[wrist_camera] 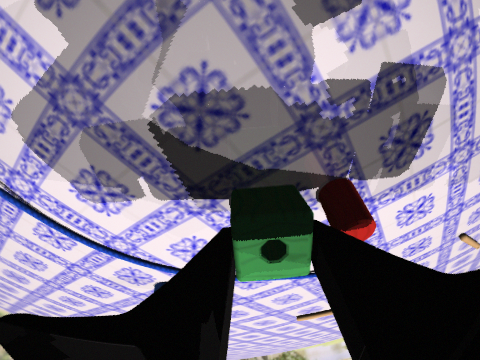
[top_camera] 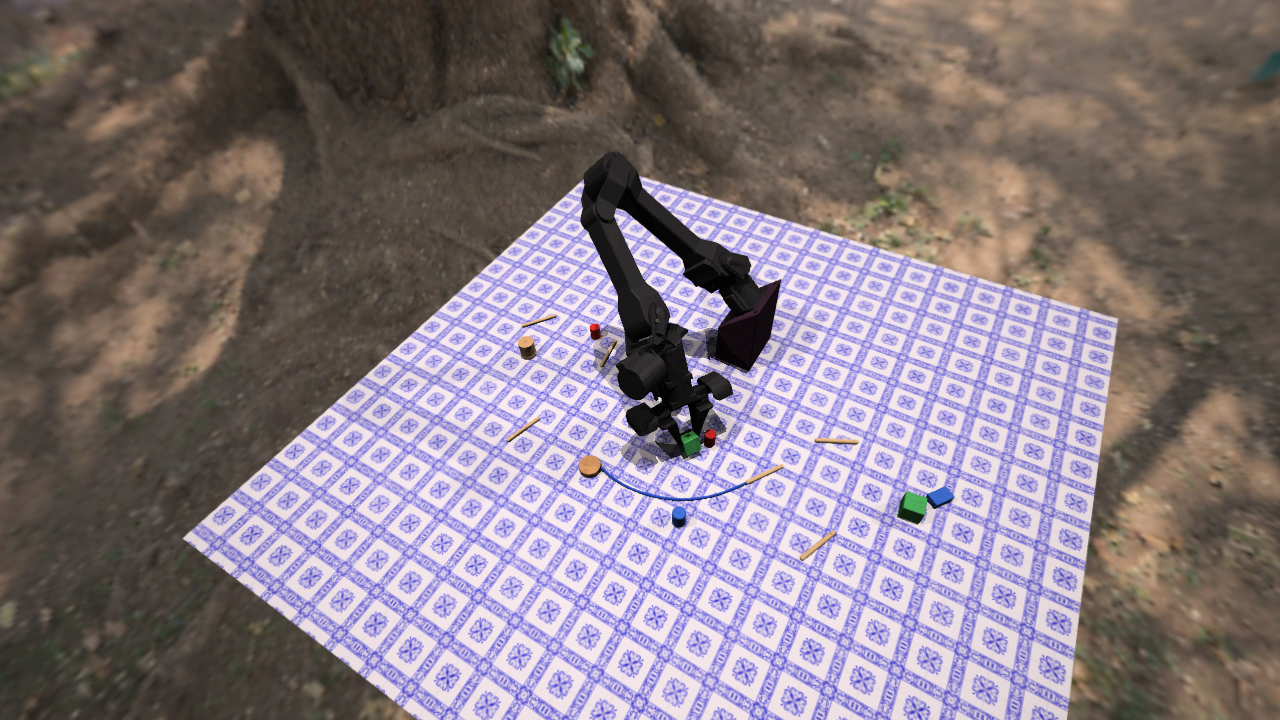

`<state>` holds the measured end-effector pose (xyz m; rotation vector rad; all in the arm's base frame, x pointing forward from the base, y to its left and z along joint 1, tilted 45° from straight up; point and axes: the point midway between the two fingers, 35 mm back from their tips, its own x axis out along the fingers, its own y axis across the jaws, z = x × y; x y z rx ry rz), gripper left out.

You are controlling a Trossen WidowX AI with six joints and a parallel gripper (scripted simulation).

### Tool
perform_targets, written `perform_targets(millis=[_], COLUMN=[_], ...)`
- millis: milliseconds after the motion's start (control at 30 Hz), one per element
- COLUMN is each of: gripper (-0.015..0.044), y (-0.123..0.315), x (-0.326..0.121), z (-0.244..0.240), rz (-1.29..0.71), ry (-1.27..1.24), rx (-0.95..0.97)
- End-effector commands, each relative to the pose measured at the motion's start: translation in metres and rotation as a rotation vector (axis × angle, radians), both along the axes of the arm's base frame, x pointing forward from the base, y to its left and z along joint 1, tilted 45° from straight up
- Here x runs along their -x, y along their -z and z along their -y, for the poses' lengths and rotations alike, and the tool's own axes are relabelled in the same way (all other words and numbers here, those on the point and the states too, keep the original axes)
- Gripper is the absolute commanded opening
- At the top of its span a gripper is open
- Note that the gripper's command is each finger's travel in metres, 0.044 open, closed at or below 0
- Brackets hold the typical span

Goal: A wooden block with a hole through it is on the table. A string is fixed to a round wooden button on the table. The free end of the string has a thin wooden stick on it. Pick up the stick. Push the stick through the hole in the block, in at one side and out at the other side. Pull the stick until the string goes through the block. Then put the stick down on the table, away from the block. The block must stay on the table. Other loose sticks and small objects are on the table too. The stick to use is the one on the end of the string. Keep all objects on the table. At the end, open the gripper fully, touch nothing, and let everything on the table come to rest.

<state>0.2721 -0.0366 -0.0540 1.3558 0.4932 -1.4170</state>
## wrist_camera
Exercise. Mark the green block with round hole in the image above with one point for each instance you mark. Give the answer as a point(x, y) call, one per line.
point(272, 233)

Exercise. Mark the dark red cylinder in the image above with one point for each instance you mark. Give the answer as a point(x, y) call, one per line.
point(345, 210)

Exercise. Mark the thin wooden stick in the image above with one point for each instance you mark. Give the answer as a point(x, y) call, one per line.
point(470, 241)

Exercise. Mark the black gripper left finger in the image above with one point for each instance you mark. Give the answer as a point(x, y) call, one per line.
point(189, 318)

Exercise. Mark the light brown wooden stick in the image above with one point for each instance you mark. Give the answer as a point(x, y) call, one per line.
point(314, 315)

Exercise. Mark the blue cord with wooden stick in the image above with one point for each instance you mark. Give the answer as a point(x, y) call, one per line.
point(72, 235)

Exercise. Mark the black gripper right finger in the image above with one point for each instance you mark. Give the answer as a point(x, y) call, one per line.
point(389, 308)

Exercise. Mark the blue wooden cylinder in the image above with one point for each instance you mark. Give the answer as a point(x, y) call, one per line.
point(158, 285)

